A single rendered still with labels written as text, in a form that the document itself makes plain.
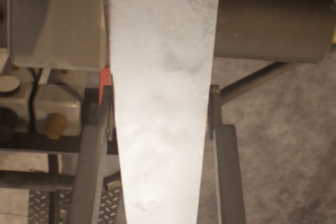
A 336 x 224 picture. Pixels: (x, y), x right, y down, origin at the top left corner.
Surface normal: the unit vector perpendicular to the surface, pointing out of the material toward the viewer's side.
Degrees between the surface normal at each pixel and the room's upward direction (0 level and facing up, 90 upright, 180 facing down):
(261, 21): 27
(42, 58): 22
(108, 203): 0
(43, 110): 0
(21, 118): 0
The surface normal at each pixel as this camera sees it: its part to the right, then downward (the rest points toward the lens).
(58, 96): 0.07, -0.79
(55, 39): 0.02, 0.26
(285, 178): 0.00, 0.61
